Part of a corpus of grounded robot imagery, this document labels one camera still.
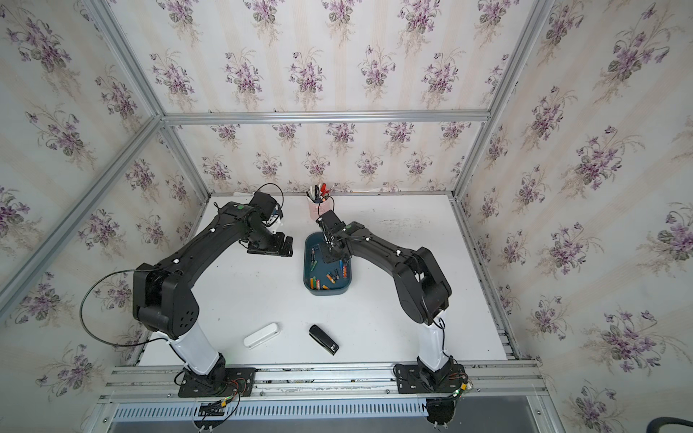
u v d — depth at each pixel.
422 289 0.50
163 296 0.45
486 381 0.75
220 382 0.67
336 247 0.67
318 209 0.73
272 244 0.76
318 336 0.78
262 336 0.78
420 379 0.66
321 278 0.94
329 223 0.73
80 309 0.41
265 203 0.70
